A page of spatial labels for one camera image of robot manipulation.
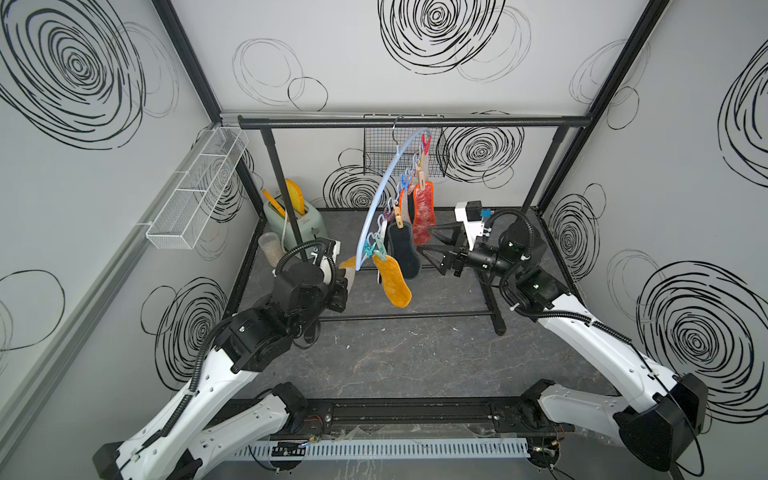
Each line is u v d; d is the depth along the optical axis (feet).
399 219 2.11
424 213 2.59
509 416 2.43
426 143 2.37
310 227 3.14
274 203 3.31
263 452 2.28
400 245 2.43
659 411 1.23
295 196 3.16
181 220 2.37
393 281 2.32
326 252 1.75
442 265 1.89
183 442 1.29
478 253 1.88
